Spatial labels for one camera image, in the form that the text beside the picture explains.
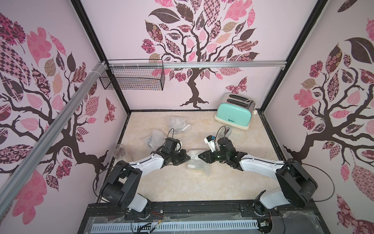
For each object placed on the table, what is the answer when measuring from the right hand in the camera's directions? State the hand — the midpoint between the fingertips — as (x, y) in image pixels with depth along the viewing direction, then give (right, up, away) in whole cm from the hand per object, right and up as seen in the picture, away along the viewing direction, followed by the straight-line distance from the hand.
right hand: (200, 154), depth 83 cm
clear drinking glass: (-48, +2, +1) cm, 48 cm away
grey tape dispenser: (+21, +13, +18) cm, 31 cm away
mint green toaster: (+26, +28, +15) cm, 41 cm away
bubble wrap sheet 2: (-29, +8, +9) cm, 31 cm away
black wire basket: (-54, +57, +39) cm, 87 cm away
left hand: (-5, -4, +3) cm, 8 cm away
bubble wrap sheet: (-15, +18, +19) cm, 30 cm away
